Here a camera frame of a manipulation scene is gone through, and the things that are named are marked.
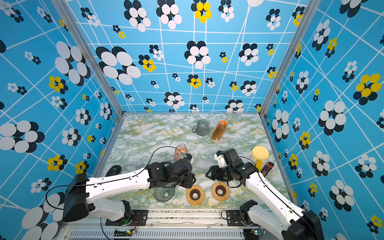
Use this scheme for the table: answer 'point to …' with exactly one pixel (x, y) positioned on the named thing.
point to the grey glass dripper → (163, 194)
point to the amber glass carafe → (180, 152)
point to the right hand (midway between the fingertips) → (210, 175)
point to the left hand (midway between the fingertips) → (195, 181)
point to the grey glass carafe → (202, 128)
